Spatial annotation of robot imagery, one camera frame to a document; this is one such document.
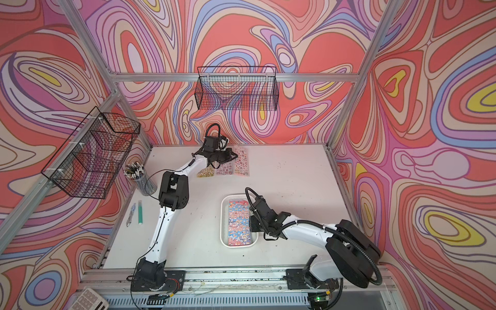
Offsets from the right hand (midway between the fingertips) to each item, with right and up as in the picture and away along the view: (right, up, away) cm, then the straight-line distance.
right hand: (254, 228), depth 86 cm
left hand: (-8, +34, +22) cm, 41 cm away
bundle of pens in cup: (-55, +26, +2) cm, 61 cm away
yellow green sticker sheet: (-25, +24, +20) cm, 40 cm away
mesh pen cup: (-53, +18, +8) cm, 57 cm away
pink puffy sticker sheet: (-15, +26, +23) cm, 38 cm away
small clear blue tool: (-59, +3, +3) cm, 59 cm away
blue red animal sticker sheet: (-7, +3, -1) cm, 7 cm away
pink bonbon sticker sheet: (-7, +30, +23) cm, 38 cm away
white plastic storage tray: (-14, +3, -1) cm, 14 cm away
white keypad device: (-59, -20, -18) cm, 65 cm away
